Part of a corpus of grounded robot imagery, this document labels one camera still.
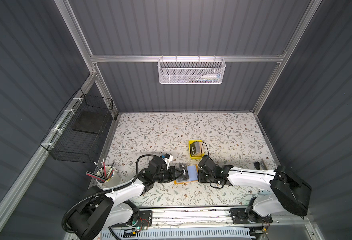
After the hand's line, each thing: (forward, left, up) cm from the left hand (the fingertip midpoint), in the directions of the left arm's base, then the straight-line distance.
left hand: (184, 174), depth 80 cm
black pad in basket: (+23, +47, +20) cm, 56 cm away
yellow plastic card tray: (+24, -6, -5) cm, 25 cm away
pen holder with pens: (+2, +42, -2) cm, 42 cm away
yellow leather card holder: (+5, -6, -7) cm, 10 cm away
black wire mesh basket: (+14, +53, +20) cm, 58 cm away
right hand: (0, -9, -7) cm, 12 cm away
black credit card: (+2, 0, -1) cm, 3 cm away
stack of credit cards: (+18, -9, -3) cm, 20 cm away
